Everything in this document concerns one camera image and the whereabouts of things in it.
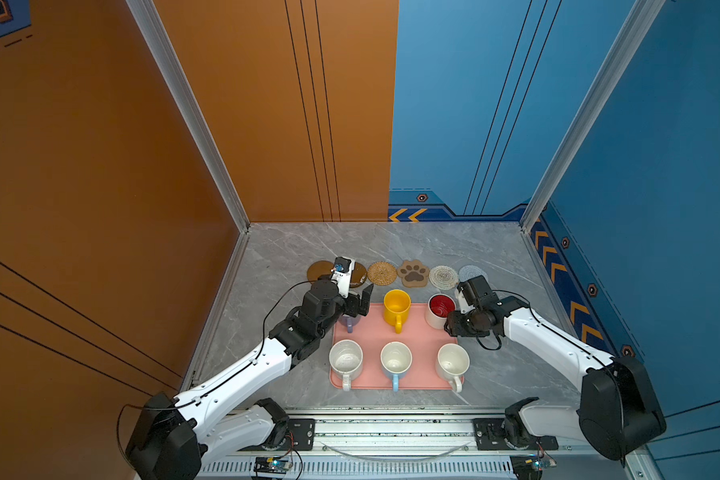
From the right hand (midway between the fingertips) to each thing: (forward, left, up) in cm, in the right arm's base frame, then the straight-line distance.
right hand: (451, 327), depth 87 cm
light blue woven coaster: (+24, -12, -5) cm, 27 cm away
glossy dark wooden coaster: (+23, +28, -4) cm, 36 cm away
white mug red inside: (+7, +3, -1) cm, 7 cm away
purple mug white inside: (+1, +30, +2) cm, 30 cm away
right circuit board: (-32, -14, -7) cm, 36 cm away
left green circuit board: (-32, +47, -6) cm, 58 cm away
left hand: (+6, +27, +17) cm, 32 cm away
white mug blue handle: (-8, +17, -5) cm, 19 cm away
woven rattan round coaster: (+23, +20, -4) cm, 31 cm away
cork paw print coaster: (+23, +8, -5) cm, 25 cm away
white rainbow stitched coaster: (+21, -2, -5) cm, 22 cm away
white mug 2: (-9, 0, -4) cm, 10 cm away
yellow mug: (+9, +15, -3) cm, 18 cm away
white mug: (-8, +31, -4) cm, 32 cm away
